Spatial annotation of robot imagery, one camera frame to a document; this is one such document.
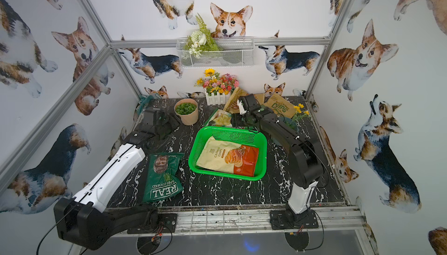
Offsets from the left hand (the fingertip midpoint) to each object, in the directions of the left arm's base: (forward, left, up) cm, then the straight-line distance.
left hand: (176, 115), depth 81 cm
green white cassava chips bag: (+15, -18, -22) cm, 32 cm away
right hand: (+5, -31, -7) cm, 32 cm away
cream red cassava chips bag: (-11, -23, -22) cm, 34 cm away
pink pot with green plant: (+15, 0, -14) cm, 21 cm away
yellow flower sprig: (+6, -62, -9) cm, 63 cm away
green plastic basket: (+3, -30, -26) cm, 40 cm away
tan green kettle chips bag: (+27, -56, -23) cm, 67 cm away
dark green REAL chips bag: (-23, +9, -23) cm, 33 cm away
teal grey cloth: (+34, +35, -25) cm, 55 cm away
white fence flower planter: (+29, -17, -10) cm, 36 cm away
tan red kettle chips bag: (+27, -26, -24) cm, 44 cm away
